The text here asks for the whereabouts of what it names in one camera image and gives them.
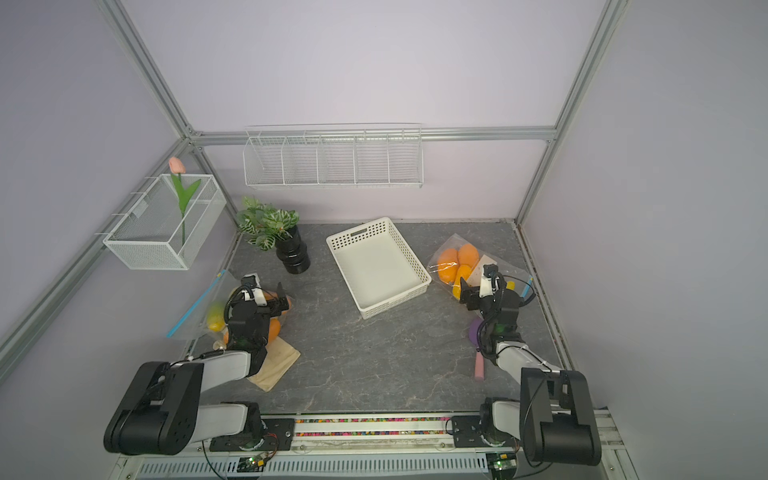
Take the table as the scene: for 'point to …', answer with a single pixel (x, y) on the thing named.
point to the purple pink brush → (479, 362)
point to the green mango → (216, 317)
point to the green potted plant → (265, 226)
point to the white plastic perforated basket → (377, 265)
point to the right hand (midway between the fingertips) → (477, 275)
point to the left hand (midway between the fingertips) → (265, 287)
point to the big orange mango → (448, 264)
